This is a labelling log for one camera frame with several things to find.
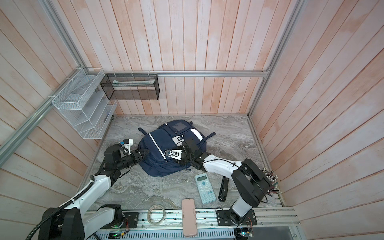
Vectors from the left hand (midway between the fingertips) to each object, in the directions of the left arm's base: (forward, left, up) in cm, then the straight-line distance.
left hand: (148, 154), depth 82 cm
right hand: (+5, -15, -3) cm, 16 cm away
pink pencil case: (-29, -23, -13) cm, 39 cm away
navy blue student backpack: (+16, -10, -4) cm, 19 cm away
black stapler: (-18, -41, -9) cm, 46 cm away
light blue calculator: (-17, -33, -13) cm, 39 cm away
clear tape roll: (-28, -2, -13) cm, 30 cm away
